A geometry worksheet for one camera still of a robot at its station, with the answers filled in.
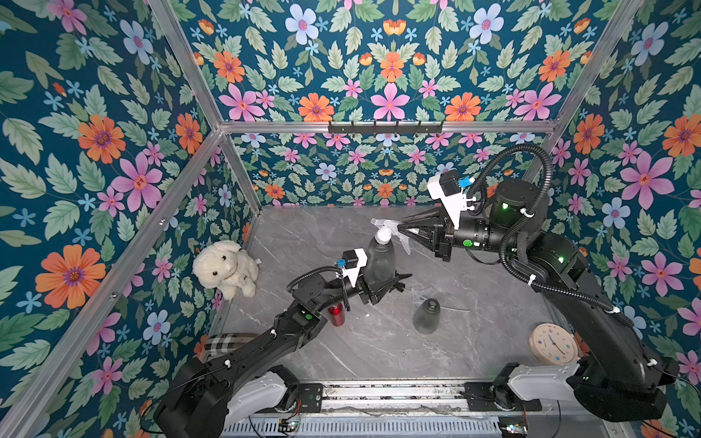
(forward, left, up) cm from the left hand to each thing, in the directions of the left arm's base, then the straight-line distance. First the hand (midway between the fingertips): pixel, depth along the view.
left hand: (390, 268), depth 64 cm
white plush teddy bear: (+14, +48, -16) cm, 52 cm away
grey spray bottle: (-1, -13, -30) cm, 33 cm away
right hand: (+1, -3, +18) cm, 18 cm away
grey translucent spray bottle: (+3, +2, -3) cm, 5 cm away
